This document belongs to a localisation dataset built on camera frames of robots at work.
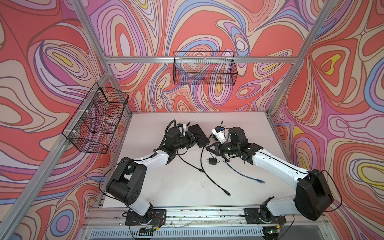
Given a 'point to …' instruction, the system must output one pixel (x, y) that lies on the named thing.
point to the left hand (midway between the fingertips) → (203, 135)
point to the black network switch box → (201, 139)
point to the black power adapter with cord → (212, 161)
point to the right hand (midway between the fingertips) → (208, 151)
